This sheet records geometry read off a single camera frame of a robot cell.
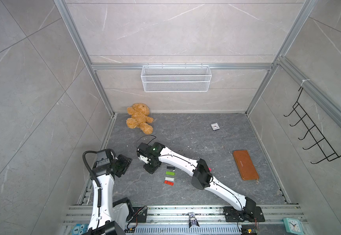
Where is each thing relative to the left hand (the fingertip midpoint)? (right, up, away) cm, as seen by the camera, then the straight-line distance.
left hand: (131, 158), depth 81 cm
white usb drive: (+21, -13, +5) cm, 26 cm away
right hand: (+11, -9, +8) cm, 16 cm away
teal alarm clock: (+82, -30, -12) cm, 88 cm away
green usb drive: (+22, -11, +7) cm, 25 cm away
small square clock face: (+56, +18, +29) cm, 65 cm away
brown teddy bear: (-2, +28, +27) cm, 39 cm away
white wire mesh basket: (+25, +52, +20) cm, 61 cm away
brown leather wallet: (+69, -6, +9) cm, 70 cm away
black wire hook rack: (+90, +11, -17) cm, 93 cm away
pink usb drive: (+44, -5, -2) cm, 44 cm away
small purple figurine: (+33, -27, -11) cm, 44 cm away
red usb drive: (+21, -15, +3) cm, 26 cm away
